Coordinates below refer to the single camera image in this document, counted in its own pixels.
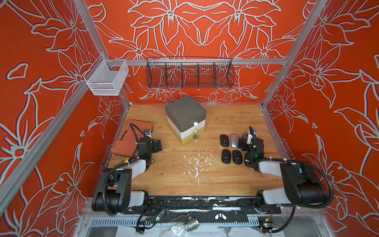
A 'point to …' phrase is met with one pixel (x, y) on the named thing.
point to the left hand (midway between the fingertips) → (152, 140)
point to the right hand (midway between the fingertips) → (248, 137)
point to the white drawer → (184, 133)
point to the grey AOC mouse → (226, 156)
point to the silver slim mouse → (234, 139)
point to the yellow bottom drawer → (183, 139)
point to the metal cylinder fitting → (192, 224)
